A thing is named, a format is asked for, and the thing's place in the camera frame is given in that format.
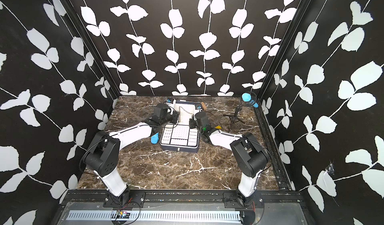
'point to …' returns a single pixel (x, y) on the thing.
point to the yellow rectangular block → (218, 127)
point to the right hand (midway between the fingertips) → (190, 113)
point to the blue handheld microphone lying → (154, 138)
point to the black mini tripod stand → (234, 117)
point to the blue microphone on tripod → (247, 97)
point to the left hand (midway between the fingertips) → (178, 109)
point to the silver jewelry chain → (179, 112)
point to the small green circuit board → (123, 214)
